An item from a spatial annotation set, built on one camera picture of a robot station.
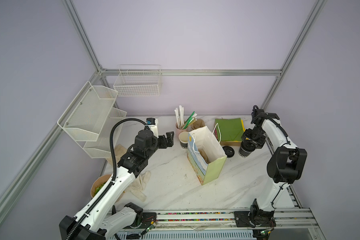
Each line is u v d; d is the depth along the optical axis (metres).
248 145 0.88
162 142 0.64
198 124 1.14
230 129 1.07
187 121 1.01
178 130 1.02
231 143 1.01
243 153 0.91
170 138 0.67
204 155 0.93
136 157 0.53
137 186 0.84
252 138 0.80
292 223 0.74
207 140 0.83
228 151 0.98
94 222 0.38
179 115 1.01
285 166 0.50
